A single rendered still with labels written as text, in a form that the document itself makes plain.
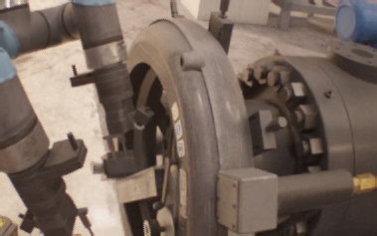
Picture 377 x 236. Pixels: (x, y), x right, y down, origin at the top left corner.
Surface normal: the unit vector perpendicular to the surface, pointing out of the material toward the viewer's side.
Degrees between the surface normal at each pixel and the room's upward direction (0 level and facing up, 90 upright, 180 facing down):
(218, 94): 37
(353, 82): 20
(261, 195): 67
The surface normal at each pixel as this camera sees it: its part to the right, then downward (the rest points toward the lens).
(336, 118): 0.31, -0.40
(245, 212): 0.36, 0.07
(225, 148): 0.32, -0.18
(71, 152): -0.29, -0.82
